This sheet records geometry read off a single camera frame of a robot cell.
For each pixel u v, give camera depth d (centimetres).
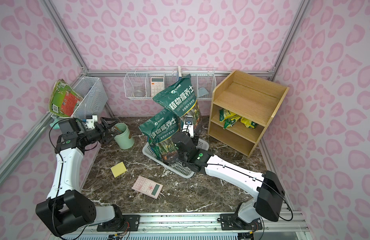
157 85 94
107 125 65
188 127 58
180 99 68
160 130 83
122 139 95
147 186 84
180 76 83
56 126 62
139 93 96
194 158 54
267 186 41
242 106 82
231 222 73
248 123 88
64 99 72
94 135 65
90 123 70
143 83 98
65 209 43
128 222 73
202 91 100
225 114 92
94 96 86
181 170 90
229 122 86
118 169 93
